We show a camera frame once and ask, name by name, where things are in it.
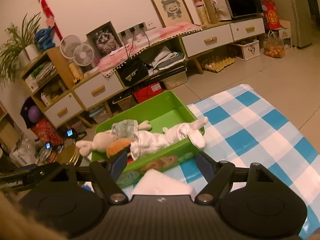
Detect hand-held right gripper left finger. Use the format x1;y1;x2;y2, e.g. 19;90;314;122
50;151;128;204

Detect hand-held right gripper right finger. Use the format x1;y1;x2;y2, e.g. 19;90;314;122
194;152;275;204

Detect burger plush toy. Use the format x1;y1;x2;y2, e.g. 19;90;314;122
106;139;133;163

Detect cream rabbit plush toy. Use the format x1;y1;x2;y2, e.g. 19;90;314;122
75;119;153;157

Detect white rabbit doll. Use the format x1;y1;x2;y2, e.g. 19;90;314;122
129;116;209;162

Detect green plastic bin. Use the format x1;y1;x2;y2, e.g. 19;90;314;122
91;90;206;188

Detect person's left forearm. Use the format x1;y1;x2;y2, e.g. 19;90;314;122
0;189;68;240

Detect white plastic bag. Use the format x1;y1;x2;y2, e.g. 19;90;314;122
9;134;38;167

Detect white foam block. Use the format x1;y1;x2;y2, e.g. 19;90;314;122
131;168;196;196

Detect gold lid clear jar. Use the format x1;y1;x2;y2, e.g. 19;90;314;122
55;145;83;168

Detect clear storage box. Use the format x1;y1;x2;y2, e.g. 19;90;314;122
162;71;188;91
88;107;111;124

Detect red printed box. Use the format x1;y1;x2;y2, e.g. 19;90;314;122
31;118;63;147

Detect blue white checkered mat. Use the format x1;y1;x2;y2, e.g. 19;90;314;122
117;83;320;240

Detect purple ball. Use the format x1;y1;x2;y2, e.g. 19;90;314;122
28;105;43;122

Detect black cloth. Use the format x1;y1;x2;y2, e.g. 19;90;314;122
20;97;44;129

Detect white cabinet drawer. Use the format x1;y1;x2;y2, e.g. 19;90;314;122
74;73;124;109
44;93;84;128
180;25;234;58
230;18;266;41

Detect red flat box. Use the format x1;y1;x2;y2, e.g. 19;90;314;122
133;82;164;103

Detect black box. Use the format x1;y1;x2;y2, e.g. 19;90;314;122
117;58;149;87

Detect small white box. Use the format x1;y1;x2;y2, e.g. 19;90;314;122
25;76;38;92

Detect wooden cabinet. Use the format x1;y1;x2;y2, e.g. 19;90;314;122
21;17;266;128

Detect yellow tube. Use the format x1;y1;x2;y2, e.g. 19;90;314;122
68;62;84;81

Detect egg tray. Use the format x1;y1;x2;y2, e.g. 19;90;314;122
200;55;236;73

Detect stack of shelf papers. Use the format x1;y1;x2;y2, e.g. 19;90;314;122
32;61;58;86

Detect pile of papers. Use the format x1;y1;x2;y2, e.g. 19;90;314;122
148;45;187;71

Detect white storage crate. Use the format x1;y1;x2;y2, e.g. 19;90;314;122
231;39;261;61

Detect framed cat picture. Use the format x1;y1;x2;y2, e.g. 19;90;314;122
86;21;123;59

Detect potted green plant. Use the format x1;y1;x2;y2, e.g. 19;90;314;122
0;12;42;88

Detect bag of oranges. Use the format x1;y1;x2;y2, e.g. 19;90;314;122
263;30;286;59

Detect blue plush toy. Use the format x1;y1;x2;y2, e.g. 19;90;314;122
35;27;56;50

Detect cardboard box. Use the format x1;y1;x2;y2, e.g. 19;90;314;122
278;20;292;43

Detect cardboard tube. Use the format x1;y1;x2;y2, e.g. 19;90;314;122
202;0;218;24

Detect stack of paper cups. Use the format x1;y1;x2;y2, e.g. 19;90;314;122
189;0;211;26

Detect framed cartoon girl picture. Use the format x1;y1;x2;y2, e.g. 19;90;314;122
149;0;194;28

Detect red gift bag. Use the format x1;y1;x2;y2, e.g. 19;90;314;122
261;0;279;30

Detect black microwave oven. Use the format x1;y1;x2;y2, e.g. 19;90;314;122
223;0;264;19

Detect red hanging decoration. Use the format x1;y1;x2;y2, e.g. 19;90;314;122
32;0;63;41

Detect grey refrigerator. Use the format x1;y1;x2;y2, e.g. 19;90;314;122
255;0;320;48

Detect wall power outlets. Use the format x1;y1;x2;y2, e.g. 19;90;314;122
118;19;156;39

